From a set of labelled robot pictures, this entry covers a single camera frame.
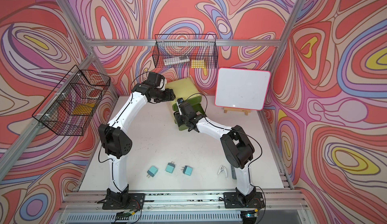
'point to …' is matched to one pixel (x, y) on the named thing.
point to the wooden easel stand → (246, 111)
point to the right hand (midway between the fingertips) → (180, 118)
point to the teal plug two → (170, 167)
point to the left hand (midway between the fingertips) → (172, 96)
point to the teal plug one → (152, 171)
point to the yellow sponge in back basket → (196, 63)
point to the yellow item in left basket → (83, 109)
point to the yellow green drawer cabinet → (185, 89)
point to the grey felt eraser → (234, 174)
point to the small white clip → (222, 168)
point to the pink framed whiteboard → (238, 90)
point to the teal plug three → (187, 170)
